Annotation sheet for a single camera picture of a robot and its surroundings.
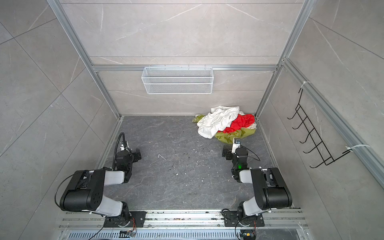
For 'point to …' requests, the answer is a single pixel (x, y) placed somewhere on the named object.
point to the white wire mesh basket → (177, 80)
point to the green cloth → (228, 137)
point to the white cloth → (220, 118)
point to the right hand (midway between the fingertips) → (232, 144)
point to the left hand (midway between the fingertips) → (128, 147)
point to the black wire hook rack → (327, 158)
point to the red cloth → (240, 121)
